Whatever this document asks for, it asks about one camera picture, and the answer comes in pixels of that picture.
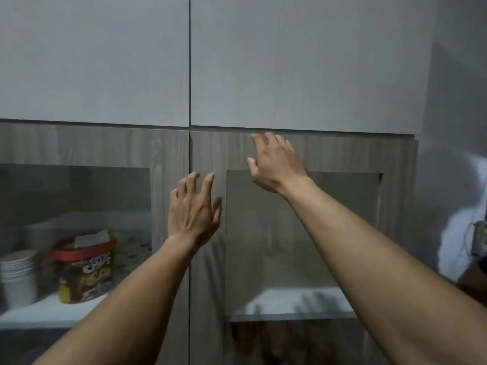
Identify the white paper slip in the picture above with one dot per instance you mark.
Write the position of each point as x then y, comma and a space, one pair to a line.
93, 239

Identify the person's left hand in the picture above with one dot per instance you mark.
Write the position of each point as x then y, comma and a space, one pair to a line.
192, 216

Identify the wood grain kitchen cabinet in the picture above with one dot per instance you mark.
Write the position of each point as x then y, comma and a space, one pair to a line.
171, 148

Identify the patterned plate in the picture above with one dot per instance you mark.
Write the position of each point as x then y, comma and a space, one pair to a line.
129, 248

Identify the white upper cabinet door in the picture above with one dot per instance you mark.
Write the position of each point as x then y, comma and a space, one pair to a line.
304, 60
95, 60

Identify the red lid brown cereal tub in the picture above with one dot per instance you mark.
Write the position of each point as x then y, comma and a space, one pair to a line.
87, 277

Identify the person's right forearm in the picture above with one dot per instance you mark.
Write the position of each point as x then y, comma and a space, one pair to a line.
380, 285

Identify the person's right hand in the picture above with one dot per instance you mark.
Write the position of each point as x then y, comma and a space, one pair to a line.
277, 167

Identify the wood grain glass cabinet door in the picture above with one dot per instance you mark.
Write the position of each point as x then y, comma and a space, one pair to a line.
342, 155
167, 155

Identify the stack of white paper cups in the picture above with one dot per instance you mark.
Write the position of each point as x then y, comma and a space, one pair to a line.
19, 285

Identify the person's left forearm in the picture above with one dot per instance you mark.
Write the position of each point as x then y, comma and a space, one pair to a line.
125, 311

